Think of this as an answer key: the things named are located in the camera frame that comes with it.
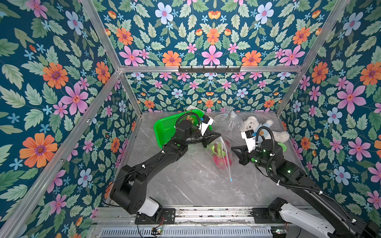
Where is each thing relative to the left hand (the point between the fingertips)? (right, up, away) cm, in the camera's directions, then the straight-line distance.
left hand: (220, 134), depth 72 cm
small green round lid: (+45, -10, +22) cm, 51 cm away
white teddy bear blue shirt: (+32, 0, +26) cm, 41 cm away
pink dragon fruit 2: (+2, -15, +6) cm, 16 cm away
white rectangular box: (-18, +20, +47) cm, 54 cm away
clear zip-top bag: (+4, -19, +2) cm, 20 cm away
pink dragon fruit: (-1, -8, +6) cm, 10 cm away
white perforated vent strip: (-16, -47, -2) cm, 49 cm away
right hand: (+7, -5, -3) cm, 9 cm away
